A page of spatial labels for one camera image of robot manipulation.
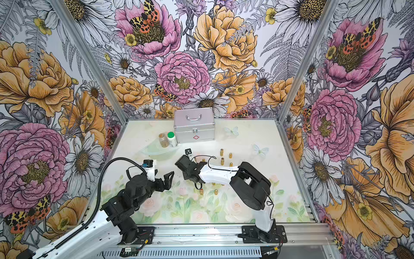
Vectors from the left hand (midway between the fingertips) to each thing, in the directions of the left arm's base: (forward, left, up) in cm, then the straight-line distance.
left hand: (164, 175), depth 79 cm
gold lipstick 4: (+1, -24, -13) cm, 27 cm away
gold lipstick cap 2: (+12, -34, -12) cm, 38 cm away
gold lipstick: (+21, -29, -12) cm, 38 cm away
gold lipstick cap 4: (0, -29, -13) cm, 32 cm away
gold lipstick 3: (-4, -17, -11) cm, 21 cm away
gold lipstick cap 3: (-4, -25, -12) cm, 28 cm away
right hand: (+7, -11, -10) cm, 16 cm away
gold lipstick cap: (+18, -34, -11) cm, 41 cm away
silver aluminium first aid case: (+36, -12, -2) cm, 38 cm away
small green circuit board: (-28, +14, -14) cm, 34 cm away
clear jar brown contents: (+29, +7, -9) cm, 31 cm away
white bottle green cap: (+27, +1, -8) cm, 28 cm away
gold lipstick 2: (+14, -29, -10) cm, 34 cm away
